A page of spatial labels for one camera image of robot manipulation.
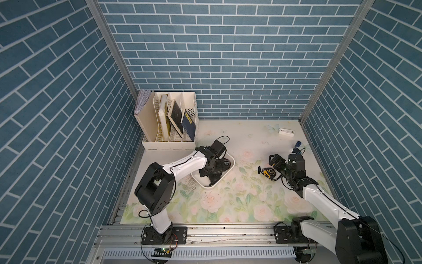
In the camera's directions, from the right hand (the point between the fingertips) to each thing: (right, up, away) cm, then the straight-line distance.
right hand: (275, 159), depth 88 cm
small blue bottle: (+17, +8, +9) cm, 21 cm away
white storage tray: (-42, -11, -4) cm, 43 cm away
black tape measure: (-33, -10, 0) cm, 35 cm away
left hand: (-30, -7, 0) cm, 31 cm away
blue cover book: (-50, +19, +16) cm, 56 cm away
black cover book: (-58, +25, +11) cm, 64 cm away
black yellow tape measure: (-3, -8, +3) cm, 9 cm away
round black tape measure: (-26, -3, +5) cm, 27 cm away
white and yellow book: (-61, +25, +1) cm, 66 cm away
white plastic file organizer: (-51, +35, +15) cm, 64 cm away
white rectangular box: (+16, +15, +24) cm, 32 cm away
